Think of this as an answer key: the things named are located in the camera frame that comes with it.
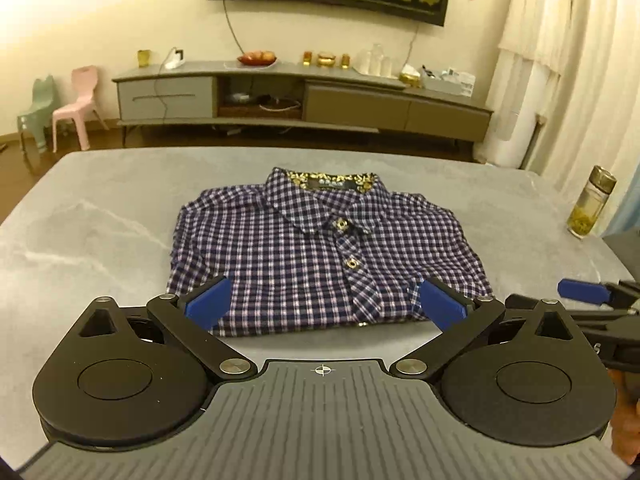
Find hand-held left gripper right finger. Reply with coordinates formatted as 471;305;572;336
389;276;585;387

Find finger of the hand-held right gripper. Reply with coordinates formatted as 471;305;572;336
557;278;640;307
504;294;640;342

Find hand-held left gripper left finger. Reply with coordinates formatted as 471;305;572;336
69;276;258;386

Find blue plaid shirt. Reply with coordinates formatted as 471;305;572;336
165;166;496;338

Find person's right hand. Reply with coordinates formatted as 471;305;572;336
611;374;640;466

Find glass tea bottle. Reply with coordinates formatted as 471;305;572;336
566;165;617;240

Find white curtain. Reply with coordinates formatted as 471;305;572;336
520;0;640;241

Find dark round tray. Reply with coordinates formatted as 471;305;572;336
259;97;302;113

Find white storage tray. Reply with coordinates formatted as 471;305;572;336
419;66;477;97

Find grey television cabinet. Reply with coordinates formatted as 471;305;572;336
111;60;495;161

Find pink plastic child chair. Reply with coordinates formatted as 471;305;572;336
51;65;110;153

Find air conditioner with lace cover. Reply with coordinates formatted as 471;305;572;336
475;0;576;171

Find red plate of fruit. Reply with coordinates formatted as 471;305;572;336
236;50;278;67

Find cluster of clear glasses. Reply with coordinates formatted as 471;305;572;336
356;44;393;78

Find green plastic child chair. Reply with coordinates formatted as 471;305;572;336
16;75;57;153

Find black power cable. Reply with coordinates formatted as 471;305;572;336
150;55;173;121

